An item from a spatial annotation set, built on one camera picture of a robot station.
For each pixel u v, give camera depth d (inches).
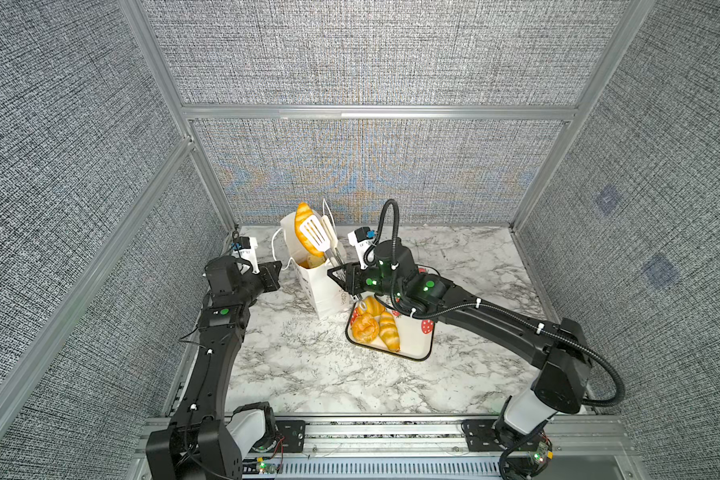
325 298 33.2
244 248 26.6
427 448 28.7
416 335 35.2
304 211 28.4
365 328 34.5
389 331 34.6
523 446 24.1
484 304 19.5
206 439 15.5
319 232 27.6
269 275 26.9
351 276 24.6
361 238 25.4
